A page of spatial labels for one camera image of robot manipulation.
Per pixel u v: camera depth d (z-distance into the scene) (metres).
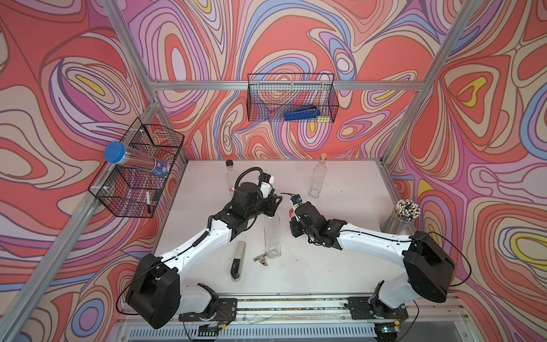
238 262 0.81
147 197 0.73
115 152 0.62
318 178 1.01
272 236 0.88
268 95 0.95
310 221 0.64
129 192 0.73
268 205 0.70
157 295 0.40
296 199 0.74
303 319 0.73
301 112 0.90
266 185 0.70
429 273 0.42
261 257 0.85
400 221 0.83
